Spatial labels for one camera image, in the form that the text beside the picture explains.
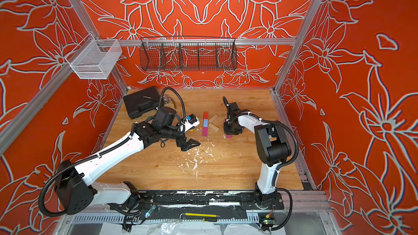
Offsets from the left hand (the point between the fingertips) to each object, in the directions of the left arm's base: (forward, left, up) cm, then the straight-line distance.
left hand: (196, 133), depth 74 cm
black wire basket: (+49, +10, +11) cm, 51 cm away
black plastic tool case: (+29, +41, -14) cm, 52 cm away
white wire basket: (+37, +63, +13) cm, 75 cm away
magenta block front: (+11, -18, -20) cm, 29 cm away
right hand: (+14, -17, -18) cm, 28 cm away
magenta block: (+13, -3, -19) cm, 23 cm away
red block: (+23, -2, -17) cm, 29 cm away
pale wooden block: (+21, -7, -17) cm, 29 cm away
